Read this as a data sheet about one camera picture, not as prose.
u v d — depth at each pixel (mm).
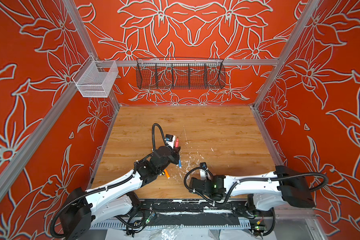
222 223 699
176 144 743
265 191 445
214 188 544
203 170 698
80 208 395
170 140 658
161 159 567
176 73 1005
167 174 834
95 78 932
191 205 743
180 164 876
